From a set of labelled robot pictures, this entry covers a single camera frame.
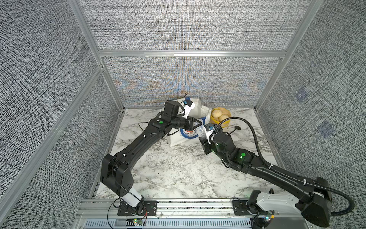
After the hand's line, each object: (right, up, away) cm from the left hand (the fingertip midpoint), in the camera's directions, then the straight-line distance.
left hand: (202, 122), depth 73 cm
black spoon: (+30, -4, +32) cm, 44 cm away
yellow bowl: (+21, 0, +31) cm, 38 cm away
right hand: (0, -6, +1) cm, 6 cm away
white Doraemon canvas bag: (-10, -9, +16) cm, 21 cm away
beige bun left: (+15, +6, +34) cm, 38 cm away
